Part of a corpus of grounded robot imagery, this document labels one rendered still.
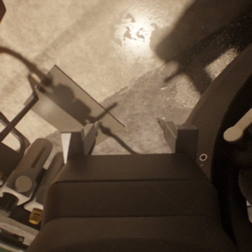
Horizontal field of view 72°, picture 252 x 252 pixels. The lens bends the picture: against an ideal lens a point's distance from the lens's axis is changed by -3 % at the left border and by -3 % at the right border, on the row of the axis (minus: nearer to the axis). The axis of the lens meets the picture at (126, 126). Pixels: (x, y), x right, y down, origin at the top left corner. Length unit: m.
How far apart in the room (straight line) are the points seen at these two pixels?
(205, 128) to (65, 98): 0.68
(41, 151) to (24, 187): 0.14
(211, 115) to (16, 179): 0.53
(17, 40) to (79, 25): 0.27
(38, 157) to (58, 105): 0.32
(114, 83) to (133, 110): 0.16
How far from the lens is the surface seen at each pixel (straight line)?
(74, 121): 0.93
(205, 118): 0.33
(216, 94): 0.36
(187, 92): 0.78
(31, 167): 0.66
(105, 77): 0.76
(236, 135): 0.26
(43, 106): 0.95
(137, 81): 0.75
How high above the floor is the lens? 0.67
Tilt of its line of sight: 49 degrees down
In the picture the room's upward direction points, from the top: 170 degrees counter-clockwise
